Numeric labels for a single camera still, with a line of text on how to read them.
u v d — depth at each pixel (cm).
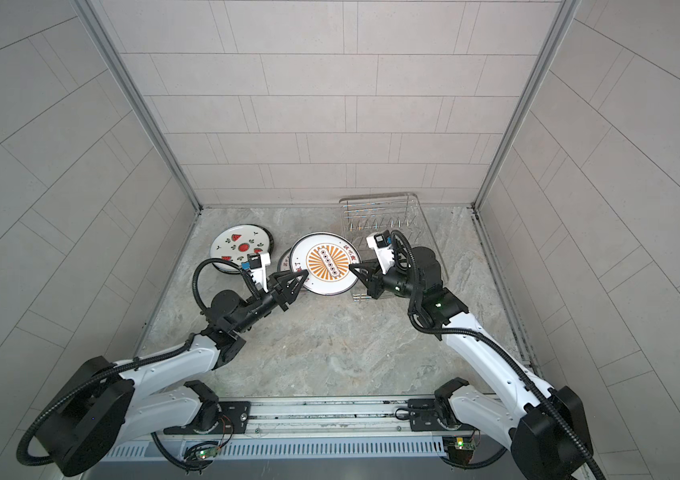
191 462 65
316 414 72
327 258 69
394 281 63
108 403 40
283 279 67
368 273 65
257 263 64
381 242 61
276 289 65
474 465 65
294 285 72
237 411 72
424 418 71
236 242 102
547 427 37
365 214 115
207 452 64
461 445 68
